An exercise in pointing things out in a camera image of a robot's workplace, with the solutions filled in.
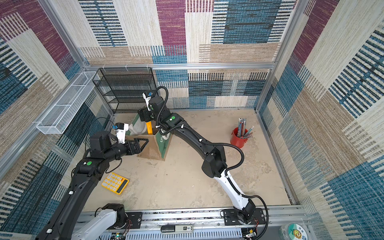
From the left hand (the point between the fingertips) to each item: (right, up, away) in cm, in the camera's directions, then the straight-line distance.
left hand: (142, 140), depth 73 cm
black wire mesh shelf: (-23, +34, +35) cm, 54 cm away
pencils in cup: (+55, +7, +21) cm, 59 cm away
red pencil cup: (+53, -3, +26) cm, 59 cm away
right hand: (0, +16, +9) cm, 19 cm away
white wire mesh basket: (-39, +11, -2) cm, 41 cm away
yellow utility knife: (0, +6, +13) cm, 15 cm away
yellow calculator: (-19, -25, +11) cm, 33 cm away
